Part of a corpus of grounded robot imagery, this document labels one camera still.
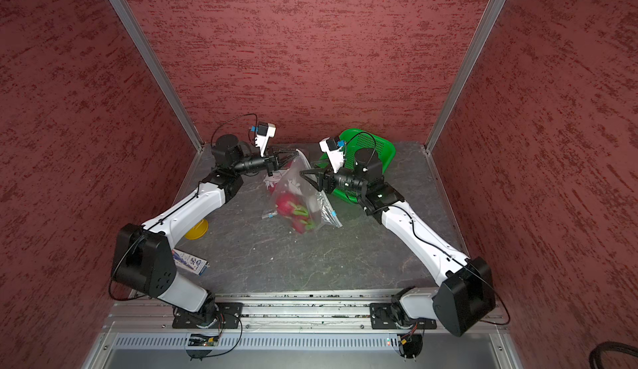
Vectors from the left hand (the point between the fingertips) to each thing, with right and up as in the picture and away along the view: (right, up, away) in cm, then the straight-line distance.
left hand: (296, 157), depth 73 cm
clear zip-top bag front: (+7, -15, -5) cm, 17 cm away
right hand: (+4, -5, -3) cm, 7 cm away
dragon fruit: (-4, -17, +13) cm, 21 cm away
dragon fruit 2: (+1, -23, +10) cm, 25 cm away
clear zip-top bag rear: (-6, -9, +12) cm, 16 cm away
